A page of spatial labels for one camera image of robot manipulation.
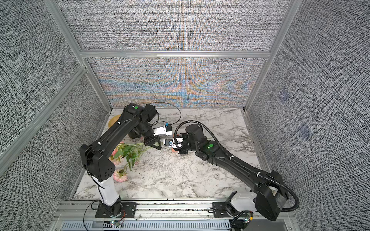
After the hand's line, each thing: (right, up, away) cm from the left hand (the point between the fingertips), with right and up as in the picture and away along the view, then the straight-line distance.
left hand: (161, 145), depth 75 cm
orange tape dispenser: (+7, -1, -7) cm, 9 cm away
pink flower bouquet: (-17, -4, -5) cm, 18 cm away
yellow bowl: (-42, +13, +34) cm, 56 cm away
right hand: (+6, +5, -1) cm, 8 cm away
